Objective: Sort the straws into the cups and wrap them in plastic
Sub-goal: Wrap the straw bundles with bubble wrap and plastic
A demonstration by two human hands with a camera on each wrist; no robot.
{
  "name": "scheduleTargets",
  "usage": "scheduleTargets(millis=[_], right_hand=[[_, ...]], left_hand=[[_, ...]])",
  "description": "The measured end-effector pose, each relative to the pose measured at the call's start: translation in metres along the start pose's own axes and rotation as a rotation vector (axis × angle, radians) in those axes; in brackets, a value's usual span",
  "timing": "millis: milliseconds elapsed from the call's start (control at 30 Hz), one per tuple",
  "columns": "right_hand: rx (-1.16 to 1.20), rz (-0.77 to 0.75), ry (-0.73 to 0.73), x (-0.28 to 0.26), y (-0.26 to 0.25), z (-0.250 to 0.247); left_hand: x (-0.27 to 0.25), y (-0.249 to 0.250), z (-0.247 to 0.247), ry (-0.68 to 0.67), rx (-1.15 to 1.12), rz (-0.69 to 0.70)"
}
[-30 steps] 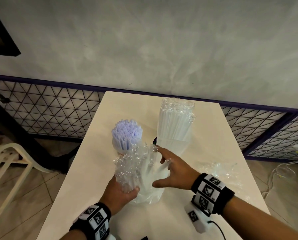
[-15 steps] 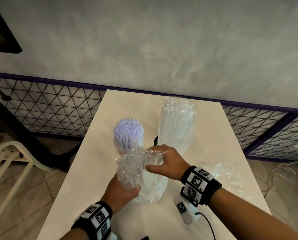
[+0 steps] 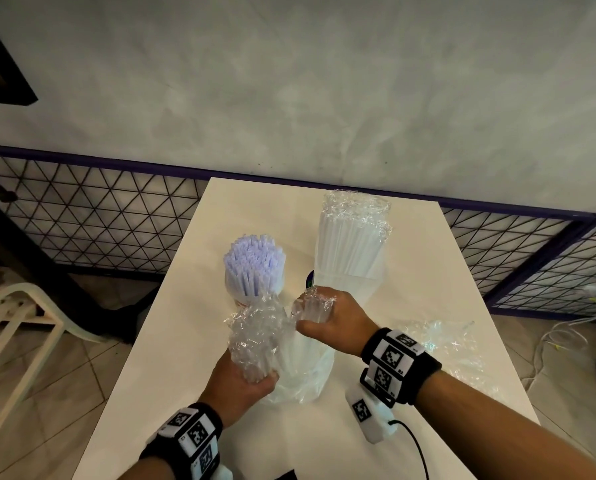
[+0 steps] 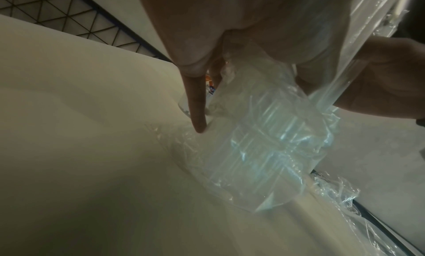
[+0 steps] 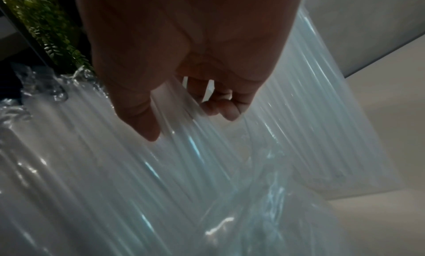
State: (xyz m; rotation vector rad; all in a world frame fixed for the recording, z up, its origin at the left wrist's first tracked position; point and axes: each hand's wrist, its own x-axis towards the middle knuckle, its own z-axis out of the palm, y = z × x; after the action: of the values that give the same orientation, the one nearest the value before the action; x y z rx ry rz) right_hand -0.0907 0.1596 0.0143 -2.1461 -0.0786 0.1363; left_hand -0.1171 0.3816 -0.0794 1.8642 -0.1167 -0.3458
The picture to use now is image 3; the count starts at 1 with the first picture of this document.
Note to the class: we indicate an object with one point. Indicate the black flat object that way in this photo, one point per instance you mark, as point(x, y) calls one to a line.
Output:
point(287, 474)

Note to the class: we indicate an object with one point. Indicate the black marker wristband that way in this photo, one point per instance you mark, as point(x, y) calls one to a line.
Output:
point(188, 434)
point(400, 364)

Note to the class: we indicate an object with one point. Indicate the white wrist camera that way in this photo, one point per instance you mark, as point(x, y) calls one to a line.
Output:
point(368, 414)
point(224, 473)

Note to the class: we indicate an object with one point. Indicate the person's left forearm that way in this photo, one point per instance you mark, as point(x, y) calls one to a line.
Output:
point(140, 469)

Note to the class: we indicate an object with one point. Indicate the clear acrylic sign stand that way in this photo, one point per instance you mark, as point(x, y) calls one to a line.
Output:
point(373, 289)

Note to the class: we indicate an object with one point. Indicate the black wall television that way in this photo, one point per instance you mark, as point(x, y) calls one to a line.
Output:
point(0, 74)

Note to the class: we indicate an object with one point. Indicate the handful of clear straws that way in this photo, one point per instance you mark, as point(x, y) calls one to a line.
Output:
point(315, 307)

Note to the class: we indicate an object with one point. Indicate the dark wooden post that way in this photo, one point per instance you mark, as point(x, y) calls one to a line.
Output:
point(52, 279)

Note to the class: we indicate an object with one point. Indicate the clear plastic bag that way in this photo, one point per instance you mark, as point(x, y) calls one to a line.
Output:
point(453, 349)

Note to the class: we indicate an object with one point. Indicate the person's right hand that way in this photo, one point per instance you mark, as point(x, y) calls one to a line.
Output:
point(348, 324)

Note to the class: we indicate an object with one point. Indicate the person's right forearm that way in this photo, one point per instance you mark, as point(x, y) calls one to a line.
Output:
point(498, 429)

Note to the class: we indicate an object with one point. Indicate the cluster of white straws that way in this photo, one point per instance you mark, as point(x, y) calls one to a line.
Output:
point(255, 259)

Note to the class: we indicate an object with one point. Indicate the pack of straws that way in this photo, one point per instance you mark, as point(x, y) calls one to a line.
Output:
point(298, 364)

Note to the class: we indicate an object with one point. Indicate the person's left hand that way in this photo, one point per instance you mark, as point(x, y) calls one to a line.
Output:
point(228, 394)

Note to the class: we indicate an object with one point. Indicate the dark round sticker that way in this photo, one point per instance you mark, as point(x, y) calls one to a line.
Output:
point(310, 280)

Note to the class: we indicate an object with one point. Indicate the white plastic chair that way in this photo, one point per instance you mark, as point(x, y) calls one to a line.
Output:
point(32, 293)

